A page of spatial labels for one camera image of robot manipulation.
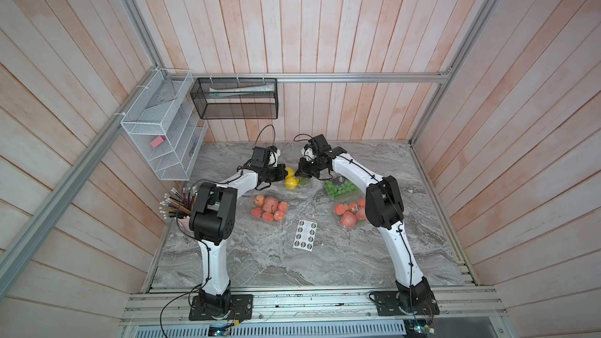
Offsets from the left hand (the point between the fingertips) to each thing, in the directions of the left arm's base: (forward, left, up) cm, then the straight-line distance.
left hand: (288, 174), depth 100 cm
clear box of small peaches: (-15, +7, -2) cm, 17 cm away
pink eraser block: (-1, +47, +21) cm, 51 cm away
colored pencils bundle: (-20, +39, +8) cm, 44 cm away
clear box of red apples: (-17, -25, -2) cm, 31 cm away
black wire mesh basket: (+29, +24, +19) cm, 42 cm away
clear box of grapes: (-5, -22, -2) cm, 23 cm away
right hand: (0, -2, +1) cm, 2 cm away
